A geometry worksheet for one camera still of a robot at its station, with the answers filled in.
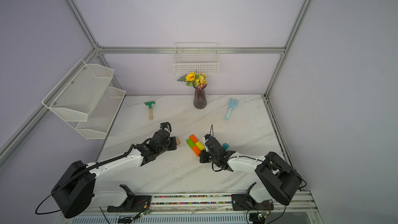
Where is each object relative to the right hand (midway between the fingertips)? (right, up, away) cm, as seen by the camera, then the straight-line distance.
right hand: (200, 156), depth 88 cm
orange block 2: (-2, +3, +2) cm, 4 cm away
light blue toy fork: (+23, +32, +26) cm, 47 cm away
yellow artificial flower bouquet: (-1, +45, +6) cm, 45 cm away
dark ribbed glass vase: (-1, +34, +21) cm, 40 cm away
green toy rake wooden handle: (-37, +27, +22) cm, 51 cm away
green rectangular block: (-6, +7, +5) cm, 10 cm away
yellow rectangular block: (0, +6, +3) cm, 6 cm away
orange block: (-4, +8, +7) cm, 12 cm away
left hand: (-14, +9, -1) cm, 17 cm away
